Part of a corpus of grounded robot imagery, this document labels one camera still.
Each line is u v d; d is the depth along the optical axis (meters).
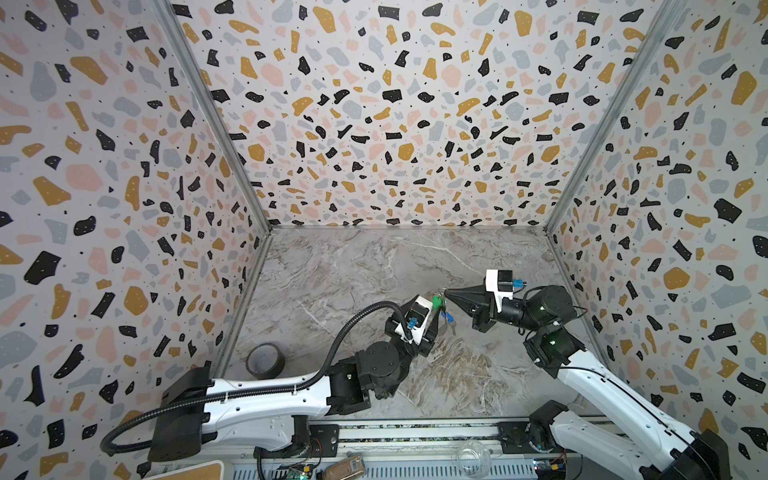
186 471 0.64
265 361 0.86
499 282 0.52
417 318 0.50
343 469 0.67
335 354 0.44
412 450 0.73
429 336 0.58
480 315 0.59
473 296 0.58
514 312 0.58
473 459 0.72
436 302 0.62
